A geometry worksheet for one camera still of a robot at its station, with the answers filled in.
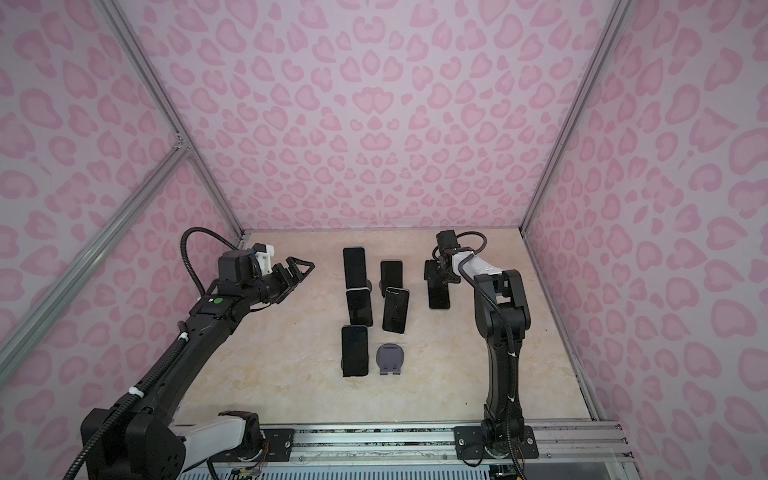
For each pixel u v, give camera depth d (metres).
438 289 1.09
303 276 0.71
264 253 0.73
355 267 0.96
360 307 1.01
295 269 0.70
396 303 0.92
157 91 0.81
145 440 0.38
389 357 0.87
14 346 0.50
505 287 0.62
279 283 0.70
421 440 0.75
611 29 0.71
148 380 0.43
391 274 0.95
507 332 0.55
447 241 0.85
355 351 0.80
